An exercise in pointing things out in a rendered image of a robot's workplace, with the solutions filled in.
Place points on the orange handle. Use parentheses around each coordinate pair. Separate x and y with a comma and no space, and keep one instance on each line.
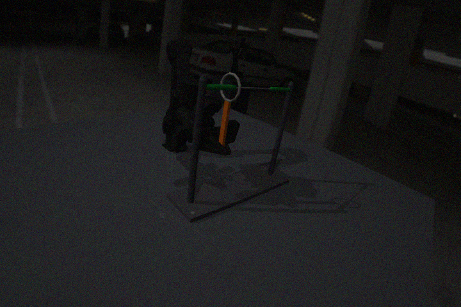
(226,108)

